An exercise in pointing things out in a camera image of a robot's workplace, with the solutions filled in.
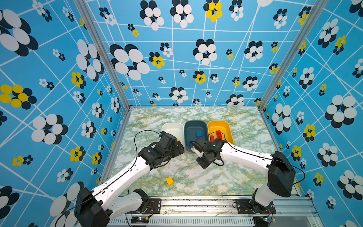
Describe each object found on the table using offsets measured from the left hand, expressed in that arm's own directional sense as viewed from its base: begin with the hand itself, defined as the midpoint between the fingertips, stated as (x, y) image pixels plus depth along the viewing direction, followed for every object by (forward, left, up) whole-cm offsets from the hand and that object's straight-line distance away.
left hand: (180, 149), depth 78 cm
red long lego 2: (+16, -22, -15) cm, 31 cm away
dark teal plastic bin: (+25, -7, -15) cm, 30 cm away
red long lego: (+19, -27, -14) cm, 36 cm away
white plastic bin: (+23, +4, -12) cm, 26 cm away
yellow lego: (-13, +6, -14) cm, 20 cm away
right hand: (-3, -13, -9) cm, 16 cm away
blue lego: (+19, -13, -12) cm, 26 cm away
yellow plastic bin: (+26, -32, -13) cm, 43 cm away
